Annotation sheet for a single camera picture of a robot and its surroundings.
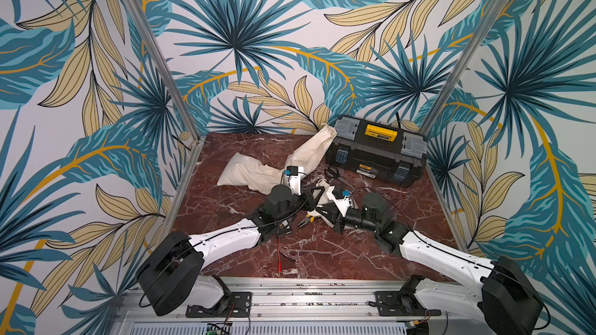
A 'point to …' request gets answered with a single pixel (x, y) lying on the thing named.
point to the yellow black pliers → (307, 219)
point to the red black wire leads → (280, 253)
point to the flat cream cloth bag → (245, 170)
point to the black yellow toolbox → (382, 153)
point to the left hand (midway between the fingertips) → (323, 191)
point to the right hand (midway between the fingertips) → (307, 220)
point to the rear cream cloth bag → (310, 152)
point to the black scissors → (333, 173)
